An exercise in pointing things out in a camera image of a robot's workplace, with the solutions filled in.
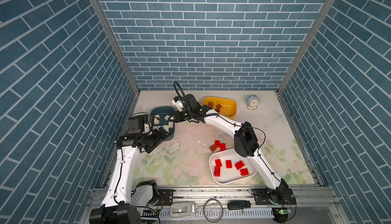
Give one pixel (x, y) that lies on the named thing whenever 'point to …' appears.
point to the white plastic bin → (229, 175)
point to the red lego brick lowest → (222, 146)
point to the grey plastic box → (183, 209)
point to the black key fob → (236, 204)
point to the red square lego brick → (228, 164)
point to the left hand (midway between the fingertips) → (167, 137)
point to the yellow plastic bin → (228, 106)
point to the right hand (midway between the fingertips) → (171, 119)
